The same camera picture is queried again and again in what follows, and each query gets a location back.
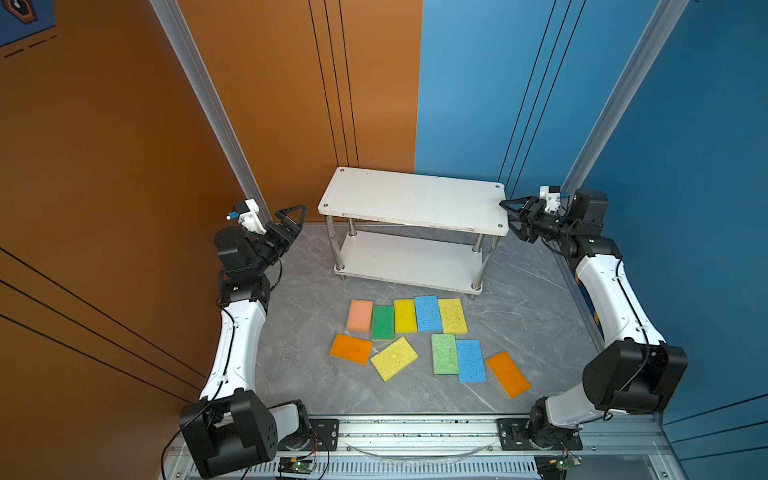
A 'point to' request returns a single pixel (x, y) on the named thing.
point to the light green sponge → (444, 353)
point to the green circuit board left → (295, 466)
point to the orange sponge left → (351, 349)
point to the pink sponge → (359, 315)
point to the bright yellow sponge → (405, 316)
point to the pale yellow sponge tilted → (394, 358)
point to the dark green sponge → (383, 323)
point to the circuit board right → (566, 462)
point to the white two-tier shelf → (425, 229)
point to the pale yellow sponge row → (453, 317)
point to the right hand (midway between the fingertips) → (499, 210)
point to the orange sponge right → (510, 377)
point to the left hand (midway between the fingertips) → (304, 209)
